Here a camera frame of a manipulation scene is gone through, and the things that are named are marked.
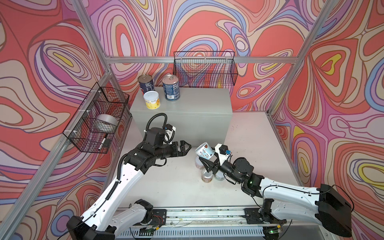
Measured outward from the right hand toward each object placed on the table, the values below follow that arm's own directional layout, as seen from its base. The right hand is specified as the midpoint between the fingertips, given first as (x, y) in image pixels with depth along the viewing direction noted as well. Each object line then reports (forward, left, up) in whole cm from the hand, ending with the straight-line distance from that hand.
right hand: (205, 155), depth 72 cm
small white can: (-1, +1, +6) cm, 6 cm away
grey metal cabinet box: (+20, +1, +8) cm, 21 cm away
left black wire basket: (+13, +53, +11) cm, 56 cm away
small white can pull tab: (-4, +3, 0) cm, 6 cm away
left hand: (+3, +9, +4) cm, 10 cm away
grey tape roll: (+13, +48, +11) cm, 51 cm away
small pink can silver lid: (-5, -1, -15) cm, 16 cm away
